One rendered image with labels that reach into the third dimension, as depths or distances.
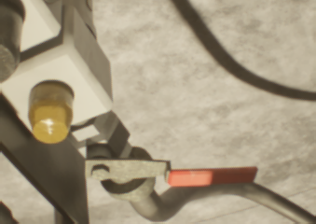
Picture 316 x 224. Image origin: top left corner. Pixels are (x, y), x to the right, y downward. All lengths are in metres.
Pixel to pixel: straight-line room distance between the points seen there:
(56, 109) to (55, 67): 0.03
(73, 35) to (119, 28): 0.58
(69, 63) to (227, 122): 0.80
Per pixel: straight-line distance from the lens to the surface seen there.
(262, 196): 1.06
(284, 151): 1.40
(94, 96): 0.54
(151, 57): 1.14
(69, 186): 0.62
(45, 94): 0.52
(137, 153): 0.67
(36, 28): 0.49
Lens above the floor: 0.84
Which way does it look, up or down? 43 degrees down
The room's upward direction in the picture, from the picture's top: 172 degrees clockwise
